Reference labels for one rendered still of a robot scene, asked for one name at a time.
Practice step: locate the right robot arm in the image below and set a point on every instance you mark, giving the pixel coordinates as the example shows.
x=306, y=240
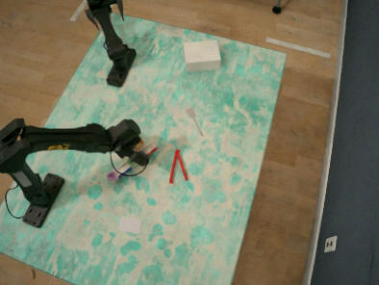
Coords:
x=13, y=156

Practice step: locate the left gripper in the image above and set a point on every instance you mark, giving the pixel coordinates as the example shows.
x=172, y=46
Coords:
x=94, y=8

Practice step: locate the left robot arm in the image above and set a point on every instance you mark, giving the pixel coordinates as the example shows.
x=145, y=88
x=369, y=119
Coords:
x=117, y=51

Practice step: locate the orange translucent pill bottle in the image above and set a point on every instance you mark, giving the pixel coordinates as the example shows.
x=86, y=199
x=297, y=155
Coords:
x=140, y=145

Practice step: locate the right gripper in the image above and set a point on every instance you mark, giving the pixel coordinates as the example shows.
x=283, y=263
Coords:
x=129, y=152

